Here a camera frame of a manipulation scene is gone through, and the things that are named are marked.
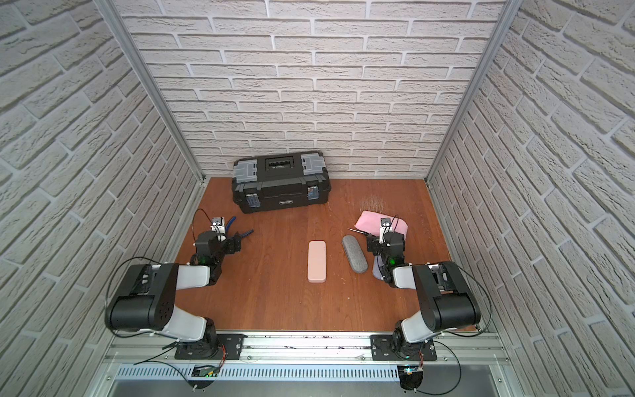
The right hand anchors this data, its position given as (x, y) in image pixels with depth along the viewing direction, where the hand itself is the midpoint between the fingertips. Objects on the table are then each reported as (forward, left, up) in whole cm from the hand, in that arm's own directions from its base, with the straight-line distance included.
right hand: (387, 233), depth 95 cm
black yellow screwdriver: (+4, +10, -4) cm, 12 cm away
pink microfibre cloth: (+8, +5, -3) cm, 10 cm away
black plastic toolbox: (+20, +41, +13) cm, 48 cm away
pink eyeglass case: (-9, +28, -2) cm, 30 cm away
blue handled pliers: (-1, +58, +5) cm, 58 cm away
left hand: (+5, +63, +3) cm, 63 cm away
